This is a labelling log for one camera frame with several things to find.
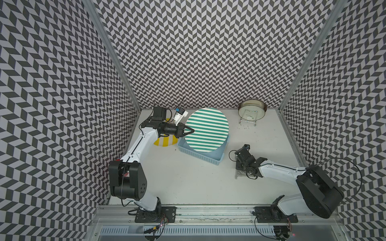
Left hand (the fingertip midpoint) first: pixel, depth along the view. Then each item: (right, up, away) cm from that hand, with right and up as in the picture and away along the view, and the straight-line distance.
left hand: (191, 131), depth 78 cm
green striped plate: (+11, +1, +9) cm, 14 cm away
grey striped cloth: (+28, -24, +7) cm, 37 cm away
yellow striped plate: (-17, -8, +21) cm, 28 cm away
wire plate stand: (+44, +5, +37) cm, 58 cm away
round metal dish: (+40, +14, +24) cm, 49 cm away
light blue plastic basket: (+13, -16, +12) cm, 24 cm away
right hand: (+29, -22, +12) cm, 39 cm away
